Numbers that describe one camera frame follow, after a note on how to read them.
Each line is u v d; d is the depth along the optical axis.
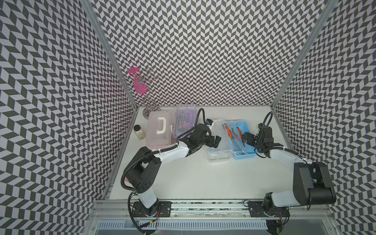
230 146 0.85
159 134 0.89
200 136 0.66
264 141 0.71
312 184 0.43
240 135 0.99
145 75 1.03
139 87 1.08
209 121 0.77
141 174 0.45
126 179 0.48
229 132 0.93
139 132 0.94
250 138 0.82
